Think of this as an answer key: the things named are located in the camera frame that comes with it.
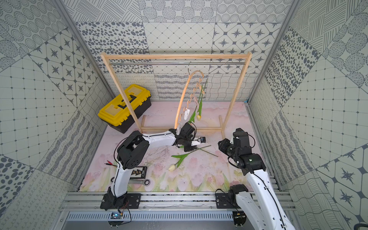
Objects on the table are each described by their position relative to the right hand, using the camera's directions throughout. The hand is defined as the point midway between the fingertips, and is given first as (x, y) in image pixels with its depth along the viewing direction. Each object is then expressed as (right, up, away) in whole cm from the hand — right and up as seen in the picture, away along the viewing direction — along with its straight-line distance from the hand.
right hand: (220, 145), depth 76 cm
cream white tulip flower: (-27, -15, +8) cm, 32 cm away
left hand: (-12, -2, +18) cm, 21 cm away
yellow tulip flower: (-10, +19, +15) cm, 27 cm away
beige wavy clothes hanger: (-13, +40, +35) cm, 55 cm away
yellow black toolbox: (-63, +18, +14) cm, 67 cm away
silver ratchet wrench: (-41, -22, +4) cm, 47 cm away
